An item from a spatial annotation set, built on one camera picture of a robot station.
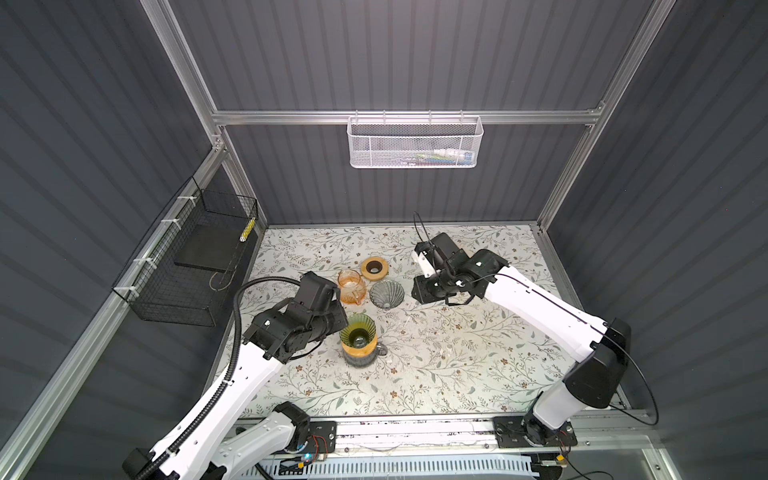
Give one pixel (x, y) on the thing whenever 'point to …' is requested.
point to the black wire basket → (183, 273)
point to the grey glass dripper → (386, 294)
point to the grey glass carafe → (364, 361)
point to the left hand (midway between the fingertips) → (344, 314)
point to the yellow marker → (247, 231)
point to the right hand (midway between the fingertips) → (417, 295)
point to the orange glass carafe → (352, 286)
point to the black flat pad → (212, 246)
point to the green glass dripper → (360, 331)
